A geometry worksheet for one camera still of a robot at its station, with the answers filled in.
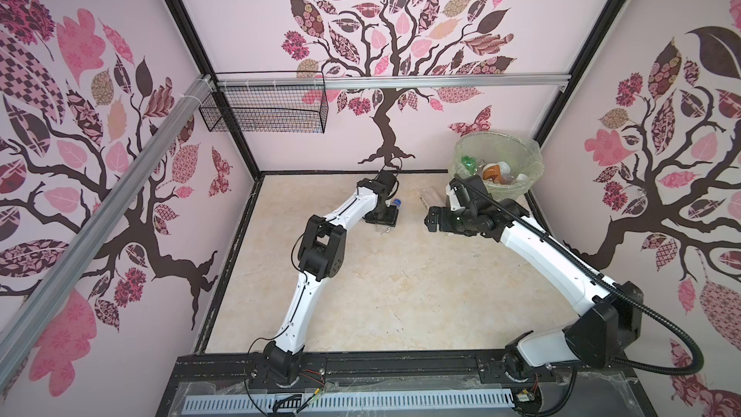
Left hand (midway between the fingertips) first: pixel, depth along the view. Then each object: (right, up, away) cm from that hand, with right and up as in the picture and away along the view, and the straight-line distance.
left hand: (385, 223), depth 101 cm
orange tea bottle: (+35, +18, -8) cm, 40 cm away
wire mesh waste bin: (+43, +21, -4) cm, 48 cm away
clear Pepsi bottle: (+5, +7, +6) cm, 10 cm away
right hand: (+15, +3, -20) cm, 26 cm away
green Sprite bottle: (+30, +21, -5) cm, 36 cm away
